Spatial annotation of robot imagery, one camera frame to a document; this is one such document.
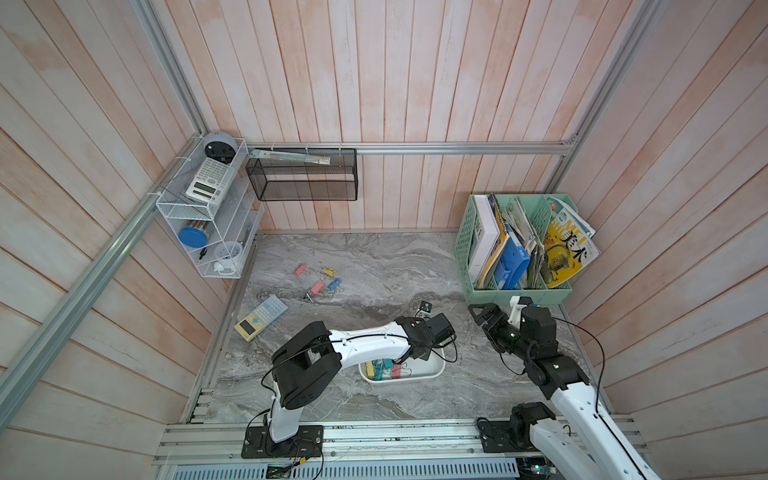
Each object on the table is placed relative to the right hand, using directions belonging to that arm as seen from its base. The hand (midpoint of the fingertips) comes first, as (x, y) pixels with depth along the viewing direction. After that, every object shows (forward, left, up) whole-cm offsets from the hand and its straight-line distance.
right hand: (474, 312), depth 80 cm
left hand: (-5, +16, -12) cm, 20 cm away
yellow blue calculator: (+4, +65, -13) cm, 66 cm away
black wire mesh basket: (+49, +63, +8) cm, 81 cm away
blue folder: (+15, -13, +4) cm, 20 cm away
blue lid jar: (+11, +74, +17) cm, 77 cm away
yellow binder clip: (+24, +45, -14) cm, 53 cm away
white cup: (+12, +68, +10) cm, 70 cm away
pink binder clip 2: (+17, +49, -15) cm, 54 cm away
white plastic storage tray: (-10, +16, -15) cm, 25 cm away
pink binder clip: (+24, +56, -13) cm, 63 cm away
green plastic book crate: (+28, -20, +9) cm, 36 cm away
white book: (+20, -4, +9) cm, 23 cm away
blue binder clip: (+18, +43, -14) cm, 48 cm away
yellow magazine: (+23, -33, +2) cm, 40 cm away
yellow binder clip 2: (-11, +28, -13) cm, 33 cm away
